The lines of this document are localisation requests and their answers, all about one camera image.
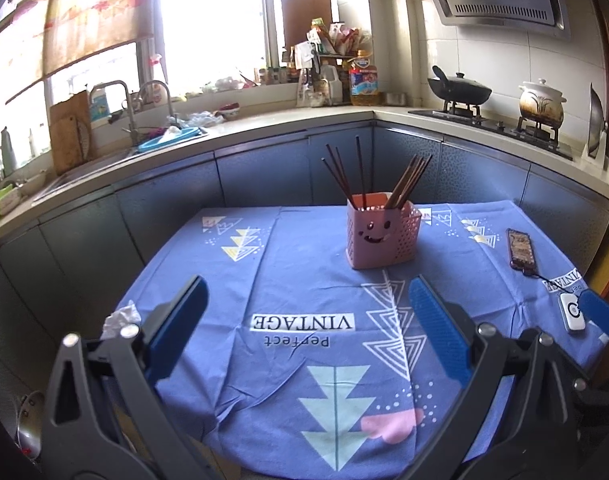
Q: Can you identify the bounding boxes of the white lid holder stand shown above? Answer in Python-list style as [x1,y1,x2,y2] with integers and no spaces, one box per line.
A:
[580,144,606,174]

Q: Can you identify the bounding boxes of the black gas stove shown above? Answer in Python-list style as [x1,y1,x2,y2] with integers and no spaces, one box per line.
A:
[411,101,573,160]

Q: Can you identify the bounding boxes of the small red white bowl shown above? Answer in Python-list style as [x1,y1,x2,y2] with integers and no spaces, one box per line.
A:
[216,103,240,120]

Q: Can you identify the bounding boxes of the small steel cup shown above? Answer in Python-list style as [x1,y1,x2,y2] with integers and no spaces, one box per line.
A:
[383,92,408,107]

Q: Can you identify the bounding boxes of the crumpled white tissue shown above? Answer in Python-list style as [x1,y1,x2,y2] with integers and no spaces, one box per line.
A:
[100,300,142,339]

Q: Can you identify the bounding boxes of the spice rack with packets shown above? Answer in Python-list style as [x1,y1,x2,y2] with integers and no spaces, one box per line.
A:
[288,18,374,107]

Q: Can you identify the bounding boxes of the blue kitchen cabinets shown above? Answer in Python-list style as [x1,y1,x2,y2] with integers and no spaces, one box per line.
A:
[0,121,609,361]

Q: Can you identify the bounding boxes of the black charging cable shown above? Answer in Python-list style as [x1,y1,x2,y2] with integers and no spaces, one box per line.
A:
[521,266,574,297]

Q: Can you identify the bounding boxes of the white crumpled plastic bag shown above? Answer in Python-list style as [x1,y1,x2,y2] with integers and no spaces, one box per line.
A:
[185,110,224,128]

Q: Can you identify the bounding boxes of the chrome kitchen faucet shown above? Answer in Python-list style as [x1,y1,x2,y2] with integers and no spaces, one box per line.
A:
[88,79,138,148]

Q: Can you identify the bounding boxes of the steel pot lid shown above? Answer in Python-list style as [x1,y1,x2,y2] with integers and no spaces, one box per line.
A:
[587,84,606,151]

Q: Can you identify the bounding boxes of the yellow cooking oil bottle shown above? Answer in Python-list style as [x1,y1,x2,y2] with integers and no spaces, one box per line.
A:
[349,50,379,106]

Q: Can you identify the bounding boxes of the patterned window blind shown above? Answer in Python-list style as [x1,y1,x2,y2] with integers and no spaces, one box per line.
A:
[0,0,154,103]

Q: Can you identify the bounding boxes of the blue plastic basin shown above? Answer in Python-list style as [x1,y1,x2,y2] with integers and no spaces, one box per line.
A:
[136,127,206,154]

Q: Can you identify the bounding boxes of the blue printed tablecloth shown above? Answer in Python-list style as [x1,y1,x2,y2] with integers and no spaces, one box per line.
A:
[117,200,607,479]

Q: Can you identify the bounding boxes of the brown board at window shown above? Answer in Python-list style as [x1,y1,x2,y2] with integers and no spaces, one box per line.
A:
[280,0,332,50]

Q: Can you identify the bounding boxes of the white plastic jug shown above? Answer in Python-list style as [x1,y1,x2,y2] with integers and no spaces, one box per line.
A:
[321,64,344,105]

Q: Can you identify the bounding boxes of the wooden cutting board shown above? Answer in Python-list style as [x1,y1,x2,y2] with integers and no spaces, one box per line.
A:
[48,90,93,176]

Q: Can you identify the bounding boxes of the pink utensil holder basket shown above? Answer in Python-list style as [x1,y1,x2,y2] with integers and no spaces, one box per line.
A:
[346,193,422,270]

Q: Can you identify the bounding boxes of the smartphone with patterned case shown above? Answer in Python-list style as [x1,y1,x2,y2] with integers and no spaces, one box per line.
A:
[506,229,537,272]

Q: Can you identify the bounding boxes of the white ceramic clay pot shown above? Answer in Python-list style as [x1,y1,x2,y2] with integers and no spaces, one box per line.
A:
[518,78,567,129]

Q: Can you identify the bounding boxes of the black wok with lid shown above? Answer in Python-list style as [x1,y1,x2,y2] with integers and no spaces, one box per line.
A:
[427,65,492,105]

